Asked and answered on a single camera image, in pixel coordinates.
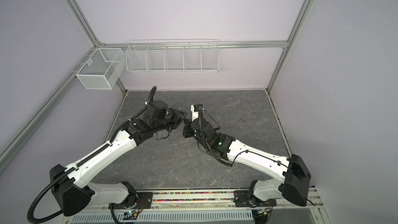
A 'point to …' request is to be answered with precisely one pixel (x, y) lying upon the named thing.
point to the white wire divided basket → (172, 56)
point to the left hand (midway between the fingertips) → (187, 117)
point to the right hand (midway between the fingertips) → (183, 122)
